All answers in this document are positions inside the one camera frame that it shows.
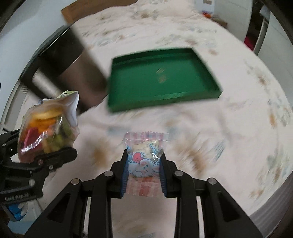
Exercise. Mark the wooden headboard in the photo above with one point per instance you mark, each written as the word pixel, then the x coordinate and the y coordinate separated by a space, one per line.
pixel 82 8

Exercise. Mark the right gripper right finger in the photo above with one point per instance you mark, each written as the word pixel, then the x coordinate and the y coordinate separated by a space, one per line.
pixel 222 216

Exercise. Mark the white wardrobe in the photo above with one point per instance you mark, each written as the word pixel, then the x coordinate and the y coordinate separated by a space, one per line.
pixel 254 23

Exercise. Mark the white louvred radiator cover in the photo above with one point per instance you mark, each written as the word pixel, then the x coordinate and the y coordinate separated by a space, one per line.
pixel 13 107

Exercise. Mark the pink cloud cookie packet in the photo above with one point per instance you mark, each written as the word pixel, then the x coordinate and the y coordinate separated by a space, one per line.
pixel 144 151

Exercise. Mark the blue gloved left hand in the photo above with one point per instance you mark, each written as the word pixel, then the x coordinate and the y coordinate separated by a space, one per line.
pixel 18 210

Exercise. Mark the colourful gummy candy bag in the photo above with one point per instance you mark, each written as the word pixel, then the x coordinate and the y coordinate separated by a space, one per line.
pixel 48 127

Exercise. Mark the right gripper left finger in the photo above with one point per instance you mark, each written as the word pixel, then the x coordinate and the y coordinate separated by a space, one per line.
pixel 65 215

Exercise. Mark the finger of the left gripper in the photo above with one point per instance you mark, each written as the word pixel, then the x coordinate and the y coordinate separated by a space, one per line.
pixel 55 160
pixel 9 139

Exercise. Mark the green rectangular tray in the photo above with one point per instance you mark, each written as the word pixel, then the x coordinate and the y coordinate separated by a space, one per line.
pixel 159 77

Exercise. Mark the floral pink bed quilt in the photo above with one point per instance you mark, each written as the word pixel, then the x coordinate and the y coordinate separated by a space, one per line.
pixel 243 138

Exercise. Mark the brown black cylindrical container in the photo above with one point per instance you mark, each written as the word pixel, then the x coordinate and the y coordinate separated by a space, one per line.
pixel 66 63

